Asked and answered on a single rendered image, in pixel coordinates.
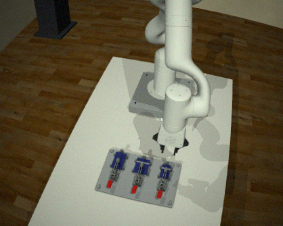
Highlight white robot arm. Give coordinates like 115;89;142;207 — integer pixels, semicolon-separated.
145;0;211;132

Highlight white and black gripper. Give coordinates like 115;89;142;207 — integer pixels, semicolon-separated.
153;122;189;156

